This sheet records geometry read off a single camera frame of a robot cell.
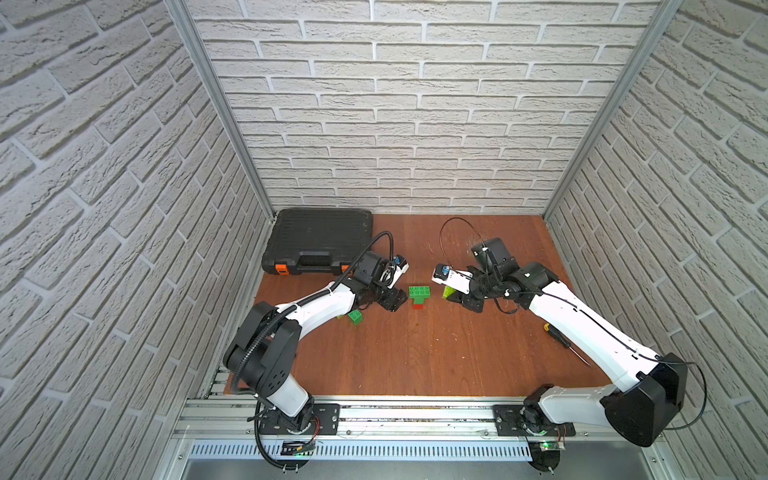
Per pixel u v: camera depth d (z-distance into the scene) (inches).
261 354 17.4
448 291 29.7
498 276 22.3
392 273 30.0
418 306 37.0
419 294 34.0
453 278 25.8
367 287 27.0
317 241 40.8
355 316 34.8
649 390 15.1
